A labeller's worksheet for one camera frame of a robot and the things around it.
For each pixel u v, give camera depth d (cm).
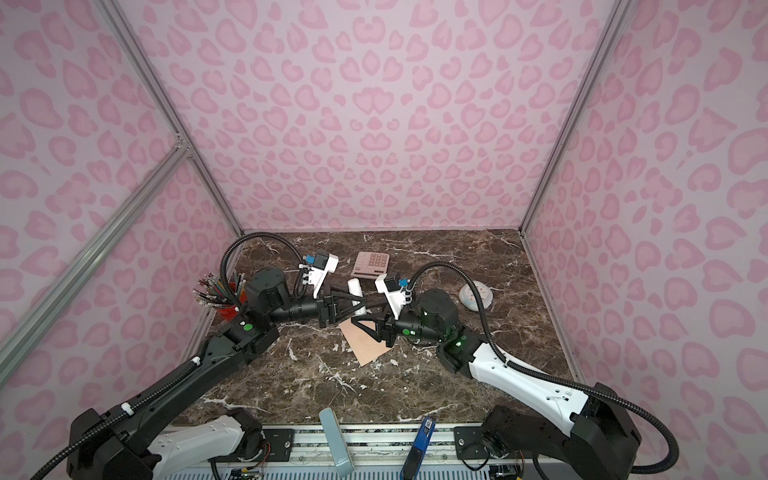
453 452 72
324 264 59
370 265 107
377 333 61
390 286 59
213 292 85
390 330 59
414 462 70
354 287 63
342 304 62
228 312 86
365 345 89
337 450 72
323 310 58
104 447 38
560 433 44
